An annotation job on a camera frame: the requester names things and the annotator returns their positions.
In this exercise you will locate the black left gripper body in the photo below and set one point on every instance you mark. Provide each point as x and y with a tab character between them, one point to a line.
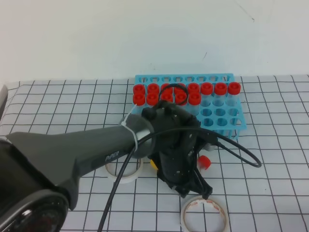
176	146

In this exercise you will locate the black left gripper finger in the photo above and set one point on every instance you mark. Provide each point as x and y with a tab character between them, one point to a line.
200	186

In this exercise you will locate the red-capped test tube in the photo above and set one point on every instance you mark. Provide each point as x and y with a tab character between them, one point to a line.
203	162

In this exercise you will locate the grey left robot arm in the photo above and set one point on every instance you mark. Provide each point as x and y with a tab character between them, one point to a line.
40	173

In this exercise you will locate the front row tube three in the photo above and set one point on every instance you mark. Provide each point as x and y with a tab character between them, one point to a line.
167	97

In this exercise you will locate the row tube three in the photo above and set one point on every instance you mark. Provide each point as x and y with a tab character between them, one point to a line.
167	97
166	89

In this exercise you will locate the front row tube five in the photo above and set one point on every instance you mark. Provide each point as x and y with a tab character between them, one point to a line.
194	101

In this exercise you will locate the row tube five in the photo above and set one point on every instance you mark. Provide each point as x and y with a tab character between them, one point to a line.
193	88
194	101

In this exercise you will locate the front row tube four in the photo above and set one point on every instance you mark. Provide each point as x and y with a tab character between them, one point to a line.
181	99

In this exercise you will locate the row tube four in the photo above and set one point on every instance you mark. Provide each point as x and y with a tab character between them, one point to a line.
181	99
179	88

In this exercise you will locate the front row tube two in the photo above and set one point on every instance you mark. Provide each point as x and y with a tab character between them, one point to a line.
152	99

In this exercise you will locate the row tube two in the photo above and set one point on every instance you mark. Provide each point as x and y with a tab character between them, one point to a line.
152	99
153	88

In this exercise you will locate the back row tube four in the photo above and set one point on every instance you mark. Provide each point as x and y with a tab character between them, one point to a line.
179	88

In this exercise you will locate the back row tube three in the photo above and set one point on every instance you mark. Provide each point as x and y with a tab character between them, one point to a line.
166	89

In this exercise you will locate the front row tube one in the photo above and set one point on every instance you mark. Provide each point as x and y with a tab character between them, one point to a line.
139	102

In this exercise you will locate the row tube one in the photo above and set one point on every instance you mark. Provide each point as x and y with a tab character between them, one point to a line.
139	102
139	89

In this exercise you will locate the back row tube five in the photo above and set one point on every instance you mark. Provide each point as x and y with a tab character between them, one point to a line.
193	88

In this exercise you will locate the back row tube two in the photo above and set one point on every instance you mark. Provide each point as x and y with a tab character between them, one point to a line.
153	88

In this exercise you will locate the blue test tube rack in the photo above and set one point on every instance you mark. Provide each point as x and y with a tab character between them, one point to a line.
225	120

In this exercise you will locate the back row tube six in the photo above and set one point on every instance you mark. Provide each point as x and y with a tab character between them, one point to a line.
206	90

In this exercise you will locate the back row tube one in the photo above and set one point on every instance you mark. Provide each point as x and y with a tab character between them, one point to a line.
139	89

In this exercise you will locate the back row tube seven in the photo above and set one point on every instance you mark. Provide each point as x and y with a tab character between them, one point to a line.
220	90

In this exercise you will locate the back row tube eight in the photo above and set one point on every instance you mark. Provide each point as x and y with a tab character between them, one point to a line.
233	91

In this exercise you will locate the front white tape roll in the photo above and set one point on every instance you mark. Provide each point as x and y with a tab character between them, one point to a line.
200	215

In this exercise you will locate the white tape roll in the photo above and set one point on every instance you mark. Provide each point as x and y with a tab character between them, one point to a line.
131	172
200	215

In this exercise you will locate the yellow rubber duck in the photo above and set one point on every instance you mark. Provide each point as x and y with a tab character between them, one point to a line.
153	164

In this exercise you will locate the left white tape roll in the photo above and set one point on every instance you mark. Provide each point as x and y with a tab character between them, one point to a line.
131	172

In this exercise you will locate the checkered table cloth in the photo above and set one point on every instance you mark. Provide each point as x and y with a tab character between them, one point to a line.
272	198

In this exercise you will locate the white cable tie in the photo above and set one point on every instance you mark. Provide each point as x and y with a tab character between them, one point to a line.
123	123

